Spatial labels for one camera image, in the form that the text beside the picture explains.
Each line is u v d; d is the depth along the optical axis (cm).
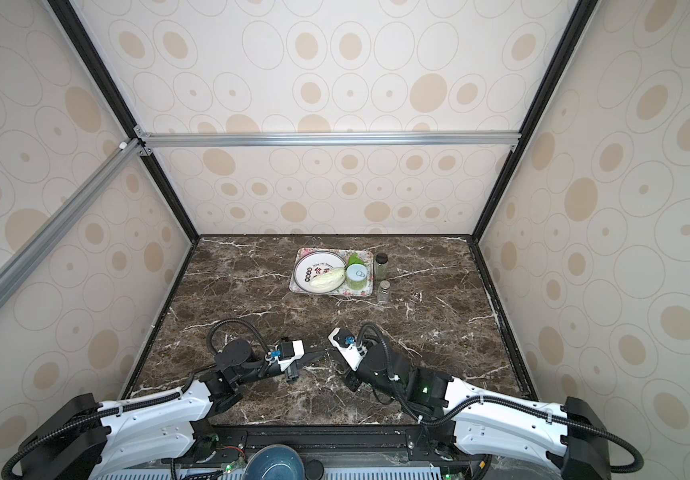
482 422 49
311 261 110
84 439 41
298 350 59
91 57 74
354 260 103
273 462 70
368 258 112
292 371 64
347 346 59
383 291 95
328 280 102
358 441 75
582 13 68
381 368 52
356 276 102
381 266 100
